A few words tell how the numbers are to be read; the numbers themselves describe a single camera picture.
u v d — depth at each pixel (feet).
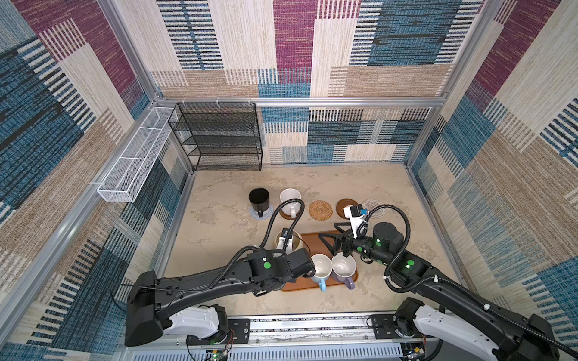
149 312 1.28
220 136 3.64
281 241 2.17
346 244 2.07
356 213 2.06
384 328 2.39
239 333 2.40
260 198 3.08
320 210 3.35
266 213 3.29
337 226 2.49
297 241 2.43
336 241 2.06
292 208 3.08
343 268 2.80
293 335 2.40
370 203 3.44
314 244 2.26
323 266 2.82
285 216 3.31
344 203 3.50
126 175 3.08
